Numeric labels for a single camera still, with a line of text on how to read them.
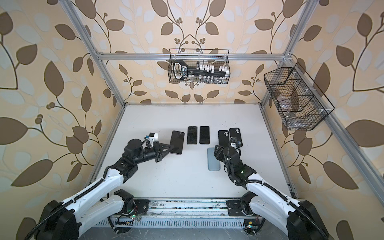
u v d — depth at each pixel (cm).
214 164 89
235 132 105
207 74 83
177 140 78
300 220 40
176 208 75
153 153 68
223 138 100
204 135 102
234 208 73
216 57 91
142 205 75
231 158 61
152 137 74
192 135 102
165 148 73
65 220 39
